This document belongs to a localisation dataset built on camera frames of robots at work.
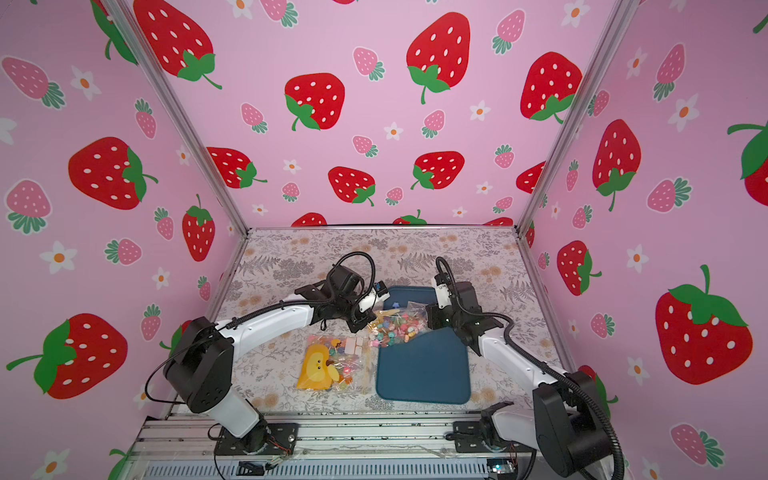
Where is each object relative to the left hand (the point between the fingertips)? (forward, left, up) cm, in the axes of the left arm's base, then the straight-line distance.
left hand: (376, 314), depth 87 cm
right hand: (+1, -14, +1) cm, 14 cm away
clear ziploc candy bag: (-1, -7, -5) cm, 9 cm away
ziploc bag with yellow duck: (-12, +12, -8) cm, 19 cm away
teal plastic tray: (-12, -16, -10) cm, 22 cm away
